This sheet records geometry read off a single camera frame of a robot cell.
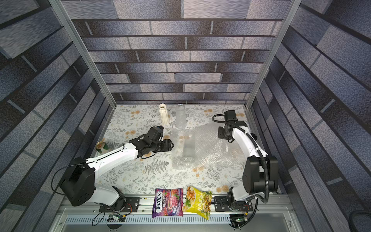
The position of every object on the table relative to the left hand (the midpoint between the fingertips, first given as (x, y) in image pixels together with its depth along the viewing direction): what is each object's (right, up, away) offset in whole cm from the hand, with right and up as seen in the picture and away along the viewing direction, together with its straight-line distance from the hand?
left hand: (171, 145), depth 84 cm
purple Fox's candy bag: (-1, -27, -12) cm, 30 cm away
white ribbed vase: (-7, +19, +14) cm, 25 cm away
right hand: (+32, +6, +5) cm, 33 cm away
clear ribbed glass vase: (+11, -3, +9) cm, 14 cm away
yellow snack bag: (+15, -26, -13) cm, 33 cm away
